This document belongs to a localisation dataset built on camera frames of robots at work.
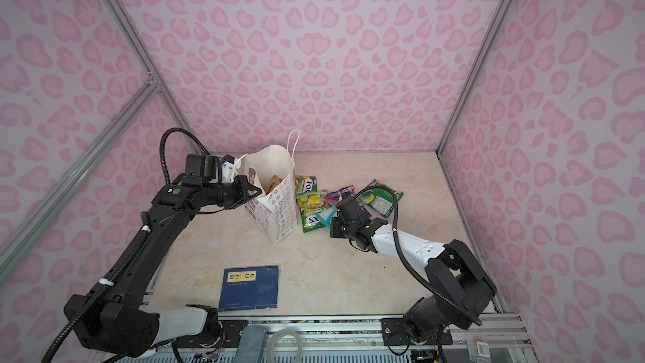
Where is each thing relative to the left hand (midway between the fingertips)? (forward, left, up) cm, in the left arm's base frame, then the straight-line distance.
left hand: (263, 186), depth 75 cm
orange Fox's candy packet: (+13, +2, -15) cm, 20 cm away
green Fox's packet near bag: (+19, -9, -25) cm, 33 cm away
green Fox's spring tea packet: (+8, -12, -23) cm, 27 cm away
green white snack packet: (+11, -39, -25) cm, 48 cm away
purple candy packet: (+12, -22, -25) cm, 35 cm away
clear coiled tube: (-37, -2, -25) cm, 45 cm away
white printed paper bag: (+16, +1, -10) cm, 19 cm away
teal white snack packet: (+1, -19, -20) cm, 27 cm away
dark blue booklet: (-21, +8, -27) cm, 35 cm away
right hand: (-3, -20, -19) cm, 28 cm away
